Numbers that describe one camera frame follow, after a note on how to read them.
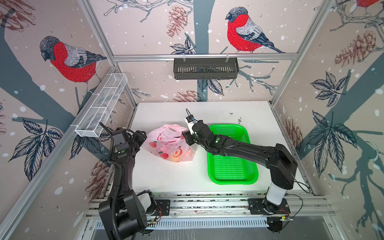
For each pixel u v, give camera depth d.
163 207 0.73
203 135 0.60
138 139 0.74
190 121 0.70
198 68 1.06
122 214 0.43
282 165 0.43
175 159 0.85
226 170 0.86
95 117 0.73
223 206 0.76
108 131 0.67
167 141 0.86
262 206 0.73
